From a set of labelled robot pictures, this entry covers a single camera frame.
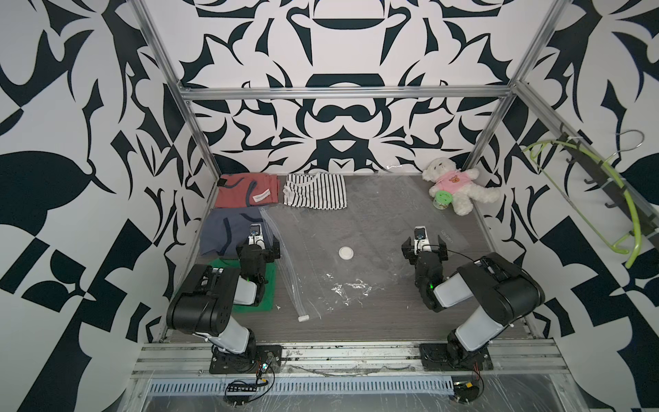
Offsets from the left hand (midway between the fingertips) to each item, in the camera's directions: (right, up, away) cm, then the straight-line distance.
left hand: (257, 234), depth 93 cm
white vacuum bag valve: (+32, -7, +2) cm, 33 cm away
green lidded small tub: (+72, +12, +15) cm, 75 cm away
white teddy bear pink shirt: (+80, +19, +15) cm, 83 cm away
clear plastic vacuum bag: (+30, -9, 0) cm, 31 cm away
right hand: (+60, 0, -1) cm, 60 cm away
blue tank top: (-14, +1, +6) cm, 15 cm away
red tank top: (-9, +17, +19) cm, 27 cm away
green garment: (+6, -18, -8) cm, 21 cm away
